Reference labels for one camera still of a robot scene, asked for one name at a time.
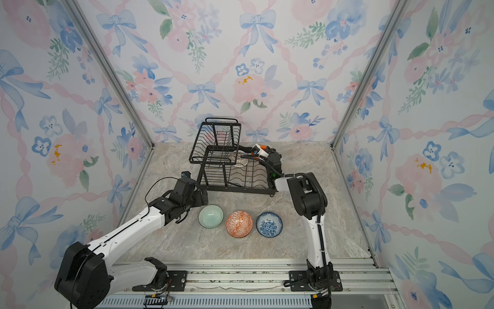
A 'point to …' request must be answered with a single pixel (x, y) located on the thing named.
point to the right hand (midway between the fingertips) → (270, 144)
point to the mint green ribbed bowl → (211, 216)
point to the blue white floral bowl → (269, 224)
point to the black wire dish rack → (226, 165)
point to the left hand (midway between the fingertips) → (198, 192)
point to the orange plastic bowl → (263, 147)
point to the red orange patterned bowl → (239, 224)
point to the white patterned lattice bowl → (237, 158)
